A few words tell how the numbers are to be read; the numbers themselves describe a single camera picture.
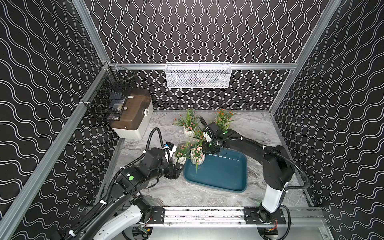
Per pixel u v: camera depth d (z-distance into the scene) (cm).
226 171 89
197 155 80
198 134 91
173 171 61
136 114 94
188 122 97
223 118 95
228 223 73
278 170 48
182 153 82
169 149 62
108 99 94
